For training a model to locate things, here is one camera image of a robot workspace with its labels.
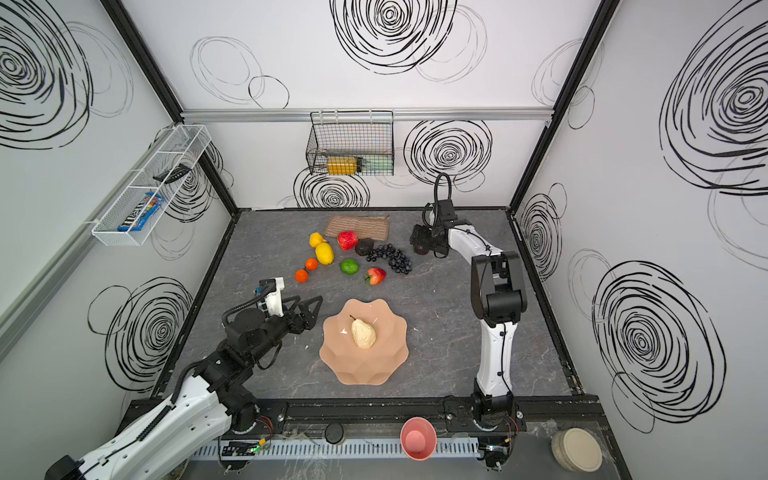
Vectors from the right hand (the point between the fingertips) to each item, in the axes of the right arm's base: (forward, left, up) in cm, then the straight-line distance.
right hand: (422, 239), depth 102 cm
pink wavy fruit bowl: (-41, +18, -6) cm, 45 cm away
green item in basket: (+7, +15, +26) cm, 31 cm away
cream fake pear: (-33, +18, -1) cm, 38 cm away
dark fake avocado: (-1, +20, -3) cm, 21 cm away
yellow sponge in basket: (+7, +25, +25) cm, 37 cm away
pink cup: (-56, +4, -7) cm, 57 cm away
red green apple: (-13, +16, -3) cm, 21 cm away
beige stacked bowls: (-59, -30, -1) cm, 66 cm away
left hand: (-29, +31, +10) cm, 43 cm away
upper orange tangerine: (-7, +38, -5) cm, 39 cm away
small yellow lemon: (+2, +38, -3) cm, 38 cm away
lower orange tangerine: (-13, +41, -5) cm, 43 cm away
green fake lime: (-9, +25, -3) cm, 27 cm away
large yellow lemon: (-4, +34, -3) cm, 34 cm away
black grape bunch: (-7, +9, -3) cm, 12 cm away
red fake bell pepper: (+1, +26, -2) cm, 26 cm away
